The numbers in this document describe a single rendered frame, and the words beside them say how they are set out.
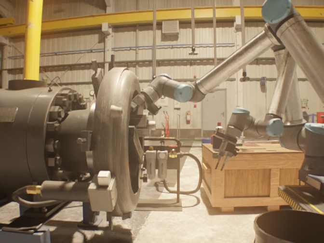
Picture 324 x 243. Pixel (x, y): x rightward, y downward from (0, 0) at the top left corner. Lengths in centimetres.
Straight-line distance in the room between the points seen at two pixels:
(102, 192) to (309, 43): 90
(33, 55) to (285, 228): 467
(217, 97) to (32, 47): 877
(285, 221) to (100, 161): 75
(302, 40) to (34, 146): 115
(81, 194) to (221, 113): 1115
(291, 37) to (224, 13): 1137
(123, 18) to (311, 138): 1183
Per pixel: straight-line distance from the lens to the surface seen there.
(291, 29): 105
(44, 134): 121
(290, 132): 167
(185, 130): 1196
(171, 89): 126
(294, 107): 167
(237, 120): 142
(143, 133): 124
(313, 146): 155
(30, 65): 502
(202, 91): 134
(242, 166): 208
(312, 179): 150
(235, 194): 213
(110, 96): 107
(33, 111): 128
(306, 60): 101
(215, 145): 221
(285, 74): 148
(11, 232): 126
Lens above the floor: 71
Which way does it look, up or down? level
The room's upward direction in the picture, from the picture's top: straight up
